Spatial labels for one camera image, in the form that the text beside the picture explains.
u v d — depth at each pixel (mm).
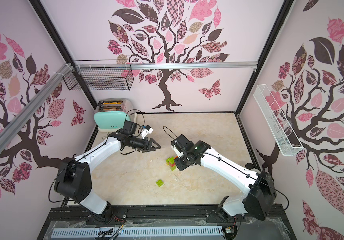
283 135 742
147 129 797
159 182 835
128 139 691
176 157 685
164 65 927
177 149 624
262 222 712
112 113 993
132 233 697
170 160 820
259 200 387
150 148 738
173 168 882
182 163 677
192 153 525
